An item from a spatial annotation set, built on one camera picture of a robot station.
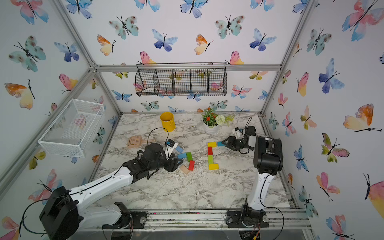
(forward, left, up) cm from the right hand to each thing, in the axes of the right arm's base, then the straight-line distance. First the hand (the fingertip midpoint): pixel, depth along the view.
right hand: (226, 142), depth 100 cm
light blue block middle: (-10, +29, -2) cm, 30 cm away
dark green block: (-10, +24, -2) cm, 26 cm away
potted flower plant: (+8, +11, +11) cm, 17 cm away
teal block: (0, +4, -2) cm, 5 cm away
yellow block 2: (-17, +9, -2) cm, 19 cm away
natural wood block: (-19, +26, -2) cm, 32 cm away
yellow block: (-1, +9, -2) cm, 9 cm away
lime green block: (-12, +10, -3) cm, 16 cm away
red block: (-16, +22, -3) cm, 27 cm away
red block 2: (-6, +11, -2) cm, 12 cm away
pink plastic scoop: (-2, +61, 0) cm, 61 cm away
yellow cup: (+10, +40, +8) cm, 42 cm away
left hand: (-19, +27, +12) cm, 35 cm away
